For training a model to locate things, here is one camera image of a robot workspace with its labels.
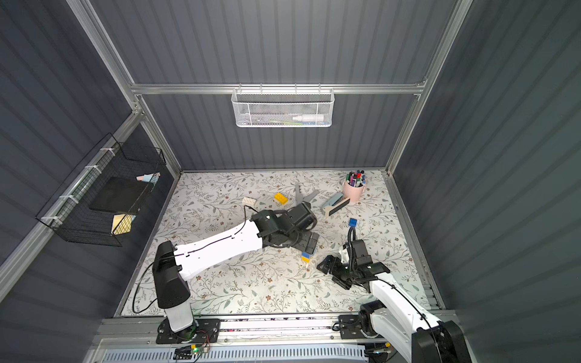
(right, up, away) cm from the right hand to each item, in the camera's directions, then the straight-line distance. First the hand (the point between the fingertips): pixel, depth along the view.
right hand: (326, 274), depth 83 cm
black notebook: (-68, +29, -11) cm, 75 cm away
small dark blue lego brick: (-8, +12, -16) cm, 21 cm away
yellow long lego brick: (-19, +27, +25) cm, 42 cm away
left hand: (-7, +13, -8) cm, 17 cm away
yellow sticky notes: (-59, +22, -22) cm, 67 cm away
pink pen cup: (+16, +33, +18) cm, 41 cm away
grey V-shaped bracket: (-9, +27, +25) cm, 38 cm away
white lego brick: (-34, +26, +23) cm, 48 cm away
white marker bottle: (-6, +61, +9) cm, 62 cm away
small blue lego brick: (+14, +17, +16) cm, 27 cm away
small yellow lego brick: (-8, +4, +5) cm, 10 cm away
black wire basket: (-75, +25, -21) cm, 82 cm away
